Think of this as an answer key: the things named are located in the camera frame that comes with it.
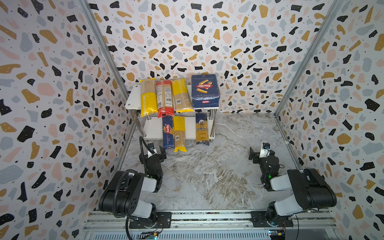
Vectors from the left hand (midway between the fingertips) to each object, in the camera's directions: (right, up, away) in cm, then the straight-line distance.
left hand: (151, 146), depth 87 cm
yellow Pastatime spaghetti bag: (+2, +27, -9) cm, 28 cm away
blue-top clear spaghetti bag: (+30, +8, +13) cm, 33 cm away
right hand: (+64, +1, +3) cm, 64 cm away
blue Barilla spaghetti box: (+8, +8, +11) cm, 16 cm away
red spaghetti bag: (+10, +26, -10) cm, 30 cm away
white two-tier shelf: (-6, +13, +21) cm, 25 cm away
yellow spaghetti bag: (+16, +4, +7) cm, 18 cm away
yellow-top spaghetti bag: (+19, +24, -10) cm, 33 cm away
